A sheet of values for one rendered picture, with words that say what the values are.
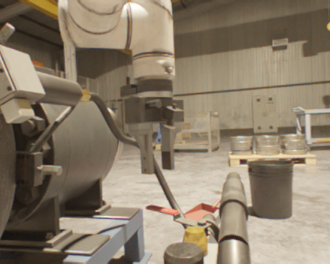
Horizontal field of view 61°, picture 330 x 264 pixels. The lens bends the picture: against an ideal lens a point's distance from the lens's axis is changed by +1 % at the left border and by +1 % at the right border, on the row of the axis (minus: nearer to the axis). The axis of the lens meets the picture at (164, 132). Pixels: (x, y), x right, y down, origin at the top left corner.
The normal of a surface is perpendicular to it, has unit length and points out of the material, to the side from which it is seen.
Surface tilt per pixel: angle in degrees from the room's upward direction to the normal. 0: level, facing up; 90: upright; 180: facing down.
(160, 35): 89
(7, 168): 93
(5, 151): 87
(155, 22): 90
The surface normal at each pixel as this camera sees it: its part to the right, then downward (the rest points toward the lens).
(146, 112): 0.73, -0.02
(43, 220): -0.24, 0.03
